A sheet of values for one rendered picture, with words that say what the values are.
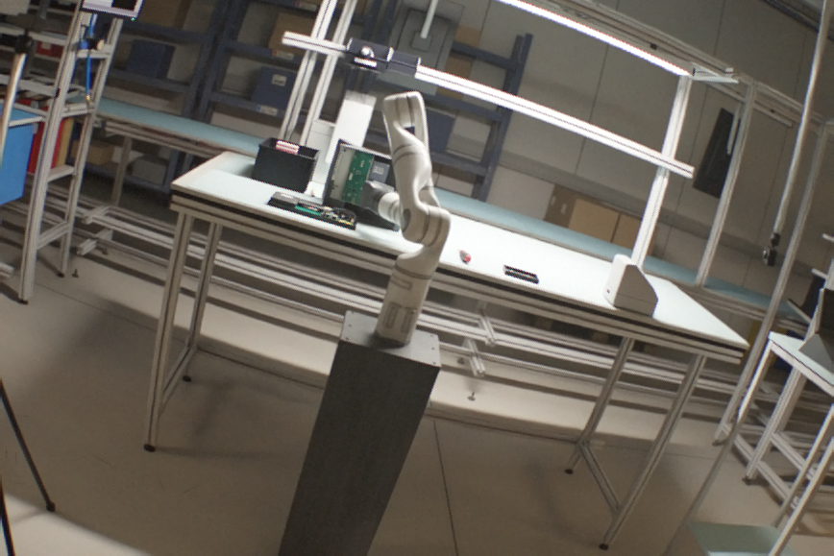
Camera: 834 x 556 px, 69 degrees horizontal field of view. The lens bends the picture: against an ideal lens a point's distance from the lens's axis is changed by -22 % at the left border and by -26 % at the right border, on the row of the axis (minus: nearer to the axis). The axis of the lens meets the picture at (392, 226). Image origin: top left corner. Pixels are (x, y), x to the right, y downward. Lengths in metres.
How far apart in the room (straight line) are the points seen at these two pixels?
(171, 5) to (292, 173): 3.85
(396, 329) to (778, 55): 6.36
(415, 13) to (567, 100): 2.76
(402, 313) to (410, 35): 2.52
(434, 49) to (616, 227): 2.34
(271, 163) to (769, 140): 5.87
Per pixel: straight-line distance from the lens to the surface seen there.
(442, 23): 4.14
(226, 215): 2.17
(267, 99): 5.96
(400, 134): 1.97
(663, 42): 2.76
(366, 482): 1.93
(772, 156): 7.62
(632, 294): 2.34
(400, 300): 1.81
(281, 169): 2.54
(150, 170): 6.26
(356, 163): 2.34
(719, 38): 7.27
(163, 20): 6.20
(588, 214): 5.69
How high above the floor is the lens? 1.43
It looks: 10 degrees down
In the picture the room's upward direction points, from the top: 17 degrees clockwise
